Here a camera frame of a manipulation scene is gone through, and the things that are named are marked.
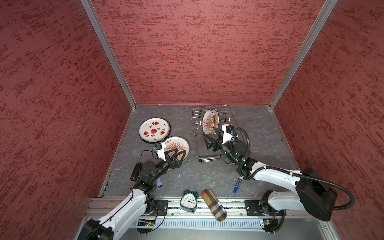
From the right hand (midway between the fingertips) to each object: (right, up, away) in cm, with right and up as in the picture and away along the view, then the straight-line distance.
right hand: (207, 134), depth 75 cm
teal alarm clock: (-10, -33, -3) cm, 34 cm away
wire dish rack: (+17, +10, +38) cm, 43 cm away
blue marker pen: (+17, -29, +6) cm, 34 cm away
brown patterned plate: (-17, -8, +21) cm, 29 cm away
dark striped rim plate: (-29, -6, +22) cm, 37 cm away
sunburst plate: (+7, +7, +17) cm, 20 cm away
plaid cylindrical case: (+4, -36, -3) cm, 36 cm away
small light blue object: (-26, -27, +4) cm, 38 cm away
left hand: (-13, -10, +2) cm, 17 cm away
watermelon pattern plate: (-36, 0, +27) cm, 45 cm away
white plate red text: (-17, -8, +22) cm, 29 cm away
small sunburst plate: (+2, +6, +24) cm, 25 cm away
